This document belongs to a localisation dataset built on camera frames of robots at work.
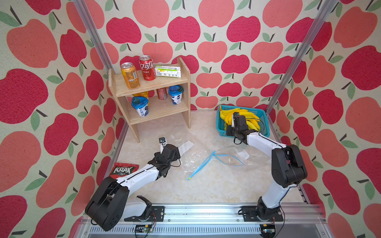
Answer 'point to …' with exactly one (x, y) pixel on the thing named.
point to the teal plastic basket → (264, 131)
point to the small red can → (162, 93)
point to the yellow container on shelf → (141, 94)
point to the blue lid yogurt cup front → (141, 104)
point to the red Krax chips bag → (120, 169)
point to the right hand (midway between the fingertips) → (230, 130)
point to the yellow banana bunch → (251, 120)
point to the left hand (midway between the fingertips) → (172, 152)
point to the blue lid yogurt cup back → (175, 92)
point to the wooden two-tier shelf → (158, 108)
